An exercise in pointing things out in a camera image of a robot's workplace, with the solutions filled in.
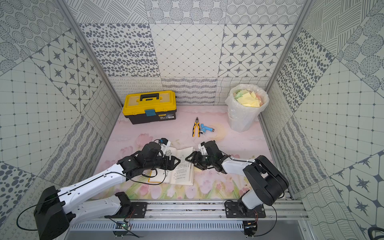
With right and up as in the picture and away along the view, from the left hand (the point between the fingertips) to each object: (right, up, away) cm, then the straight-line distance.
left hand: (174, 156), depth 78 cm
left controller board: (-25, -34, -6) cm, 42 cm away
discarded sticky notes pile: (+42, +32, +10) cm, 54 cm away
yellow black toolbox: (-26, +27, +20) cm, 43 cm away
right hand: (+7, -6, +7) cm, 11 cm away
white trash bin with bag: (+39, +20, +11) cm, 45 cm away
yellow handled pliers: (+12, +16, +30) cm, 36 cm away
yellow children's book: (+4, -11, +3) cm, 12 cm away
